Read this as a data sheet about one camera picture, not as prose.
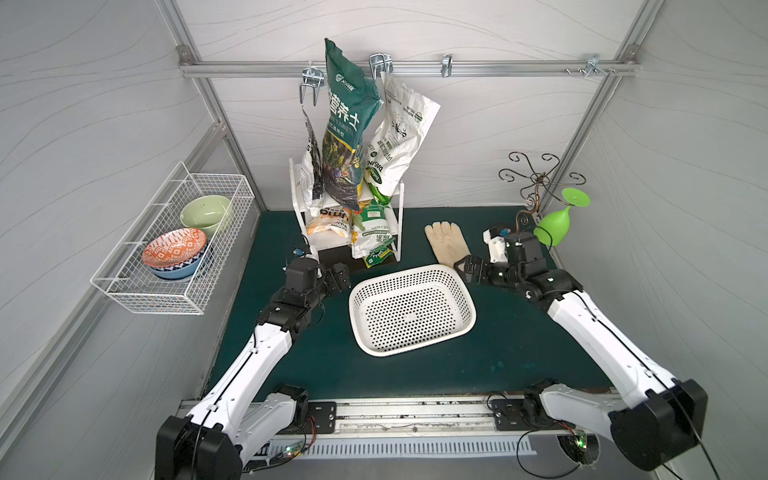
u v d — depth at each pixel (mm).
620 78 825
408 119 650
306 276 601
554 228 845
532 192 801
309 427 708
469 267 691
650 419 376
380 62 770
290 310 576
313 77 782
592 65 765
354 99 568
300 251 699
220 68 783
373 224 883
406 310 928
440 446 703
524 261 584
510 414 736
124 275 572
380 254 1013
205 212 733
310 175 614
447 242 1089
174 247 636
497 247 704
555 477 662
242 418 439
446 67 795
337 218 854
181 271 572
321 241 884
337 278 728
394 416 750
